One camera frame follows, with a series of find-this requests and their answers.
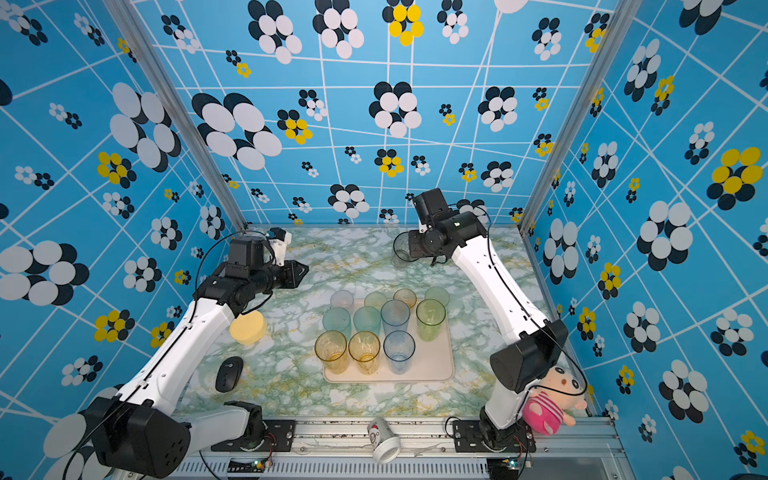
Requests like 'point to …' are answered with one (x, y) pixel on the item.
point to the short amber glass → (406, 295)
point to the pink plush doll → (556, 399)
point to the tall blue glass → (398, 348)
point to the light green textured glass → (375, 299)
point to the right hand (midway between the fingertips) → (422, 244)
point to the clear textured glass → (341, 298)
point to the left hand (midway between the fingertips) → (306, 266)
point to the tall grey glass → (401, 247)
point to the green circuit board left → (243, 467)
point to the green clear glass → (430, 315)
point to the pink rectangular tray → (430, 362)
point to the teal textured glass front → (337, 319)
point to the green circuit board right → (512, 463)
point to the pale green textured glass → (437, 293)
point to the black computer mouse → (229, 374)
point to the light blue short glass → (394, 316)
